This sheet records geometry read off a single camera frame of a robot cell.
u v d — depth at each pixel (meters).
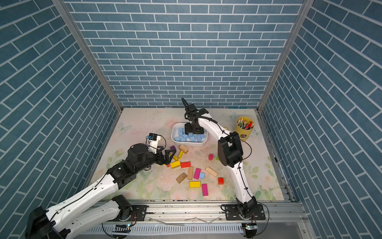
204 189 0.81
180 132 1.05
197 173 0.87
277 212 0.75
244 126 0.99
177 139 0.99
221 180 0.84
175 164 0.87
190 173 0.87
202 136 1.02
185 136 1.01
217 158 0.63
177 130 1.05
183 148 0.96
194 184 0.84
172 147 0.96
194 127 0.84
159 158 0.66
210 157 0.93
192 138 1.02
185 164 0.92
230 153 0.58
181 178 0.84
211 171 0.88
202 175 0.85
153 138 0.65
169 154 0.67
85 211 0.46
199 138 1.02
